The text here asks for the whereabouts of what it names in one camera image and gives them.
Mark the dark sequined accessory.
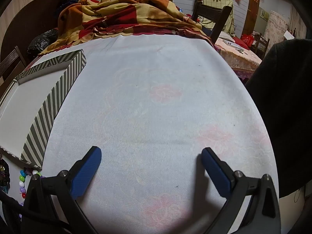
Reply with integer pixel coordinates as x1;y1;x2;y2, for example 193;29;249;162
0;160;11;193

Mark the striped cardboard box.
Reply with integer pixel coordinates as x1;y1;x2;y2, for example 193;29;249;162
0;49;87;170

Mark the orange red yellow blanket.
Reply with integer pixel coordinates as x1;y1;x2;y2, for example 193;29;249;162
39;0;215;55

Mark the white floral mattress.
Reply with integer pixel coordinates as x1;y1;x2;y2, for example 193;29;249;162
264;11;290;51

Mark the white tablecloth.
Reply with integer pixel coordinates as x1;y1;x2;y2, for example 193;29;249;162
32;33;279;234

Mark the multicolour bead bracelet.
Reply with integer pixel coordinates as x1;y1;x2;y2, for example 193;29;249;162
18;167;43;222

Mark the small brown wooden chair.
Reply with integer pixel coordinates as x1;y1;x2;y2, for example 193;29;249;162
252;33;270;59

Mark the dark cloth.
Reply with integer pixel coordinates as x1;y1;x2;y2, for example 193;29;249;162
245;39;312;199

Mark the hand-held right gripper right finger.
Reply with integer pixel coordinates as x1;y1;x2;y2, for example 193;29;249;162
201;147;281;234

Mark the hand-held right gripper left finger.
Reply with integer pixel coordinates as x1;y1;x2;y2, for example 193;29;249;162
23;146;102;234

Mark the red bag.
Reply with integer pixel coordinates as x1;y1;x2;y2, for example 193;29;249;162
241;35;255;49

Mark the pink floral tablecloth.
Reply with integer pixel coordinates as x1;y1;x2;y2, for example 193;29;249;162
216;36;262;80

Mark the round dark wooden tabletop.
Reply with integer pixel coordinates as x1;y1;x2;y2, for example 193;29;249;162
0;0;62;61

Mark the green plaid cloth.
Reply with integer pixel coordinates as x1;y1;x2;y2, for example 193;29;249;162
197;0;234;35

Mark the brown slatted wooden chair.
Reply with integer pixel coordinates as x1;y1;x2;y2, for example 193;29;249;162
0;46;27;98

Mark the dark wooden chair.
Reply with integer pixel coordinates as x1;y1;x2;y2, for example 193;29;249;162
191;1;232;44

